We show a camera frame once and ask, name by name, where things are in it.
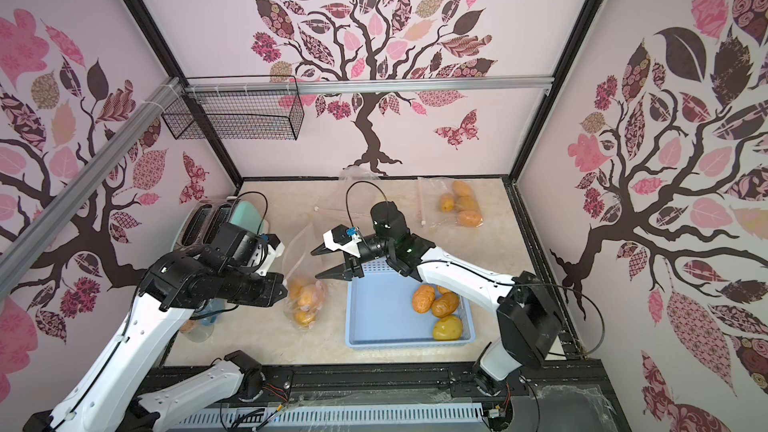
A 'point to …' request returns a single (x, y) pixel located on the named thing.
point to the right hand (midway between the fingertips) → (316, 260)
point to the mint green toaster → (206, 215)
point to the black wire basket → (237, 108)
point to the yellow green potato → (447, 328)
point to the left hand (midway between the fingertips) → (280, 301)
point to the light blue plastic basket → (380, 312)
